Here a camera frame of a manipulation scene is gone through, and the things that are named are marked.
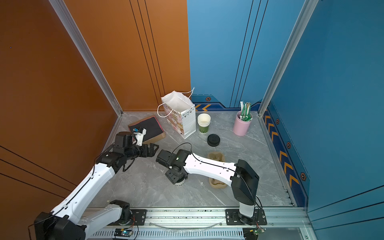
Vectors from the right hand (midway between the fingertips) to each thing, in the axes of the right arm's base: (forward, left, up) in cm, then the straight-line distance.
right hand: (178, 175), depth 79 cm
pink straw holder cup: (+35, -40, -1) cm, 53 cm away
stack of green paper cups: (+35, -14, +5) cm, 38 cm away
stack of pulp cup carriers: (+13, -23, -3) cm, 27 cm away
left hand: (+14, +14, +10) cm, 22 cm away
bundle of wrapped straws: (+37, -41, +9) cm, 56 cm away
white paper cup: (-2, -1, -5) cm, 6 cm away
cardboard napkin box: (+30, +15, -4) cm, 34 cm away
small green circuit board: (-24, +25, -9) cm, 36 cm away
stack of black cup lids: (+26, -21, -5) cm, 34 cm away
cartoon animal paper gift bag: (+33, 0, +18) cm, 37 cm away
